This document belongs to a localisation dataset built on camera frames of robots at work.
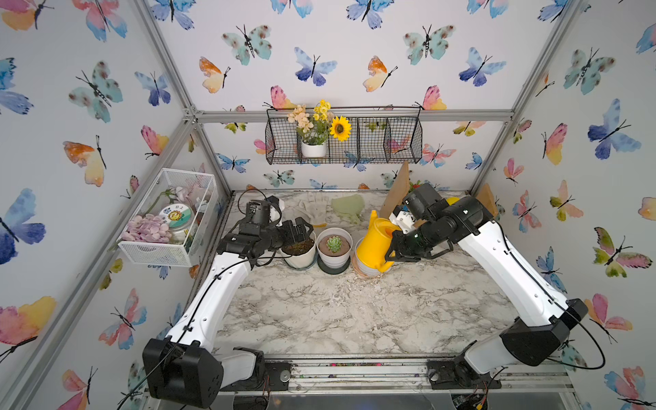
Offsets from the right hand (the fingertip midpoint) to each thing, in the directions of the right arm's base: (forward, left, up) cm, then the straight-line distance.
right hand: (389, 256), depth 67 cm
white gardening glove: (+39, +25, -27) cm, 54 cm away
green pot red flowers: (+32, -12, -5) cm, 35 cm away
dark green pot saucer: (+9, +16, -26) cm, 32 cm away
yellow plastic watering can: (+3, +4, -1) cm, 5 cm away
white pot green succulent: (+14, +16, -18) cm, 28 cm away
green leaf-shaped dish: (+43, +11, -30) cm, 54 cm away
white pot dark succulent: (+9, +26, -16) cm, 32 cm away
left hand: (+10, +24, -4) cm, 27 cm away
